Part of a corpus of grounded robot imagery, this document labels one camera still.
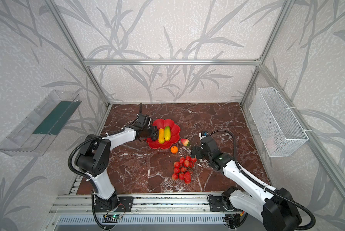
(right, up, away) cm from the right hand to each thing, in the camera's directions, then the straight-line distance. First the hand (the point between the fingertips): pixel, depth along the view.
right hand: (198, 143), depth 85 cm
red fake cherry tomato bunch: (-9, -15, -2) cm, 18 cm away
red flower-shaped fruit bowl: (-15, +5, +15) cm, 22 cm away
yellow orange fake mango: (-24, +1, +11) cm, 26 cm away
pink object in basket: (+35, +2, -12) cm, 37 cm away
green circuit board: (-46, -36, -13) cm, 60 cm away
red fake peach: (-8, -1, +9) cm, 12 cm away
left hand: (-27, +8, +13) cm, 31 cm away
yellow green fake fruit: (-20, +4, +12) cm, 24 cm away
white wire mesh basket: (+33, +10, -23) cm, 42 cm away
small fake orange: (-15, -6, +6) cm, 17 cm away
